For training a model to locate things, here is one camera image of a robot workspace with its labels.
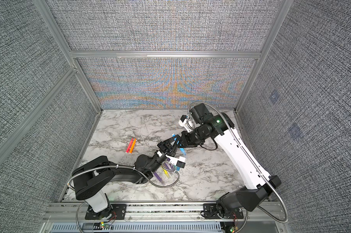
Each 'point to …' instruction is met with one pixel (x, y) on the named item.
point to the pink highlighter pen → (129, 145)
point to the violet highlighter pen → (167, 165)
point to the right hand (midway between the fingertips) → (179, 143)
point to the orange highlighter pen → (132, 146)
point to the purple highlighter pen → (160, 179)
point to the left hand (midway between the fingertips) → (175, 130)
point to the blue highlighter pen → (182, 149)
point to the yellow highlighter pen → (166, 172)
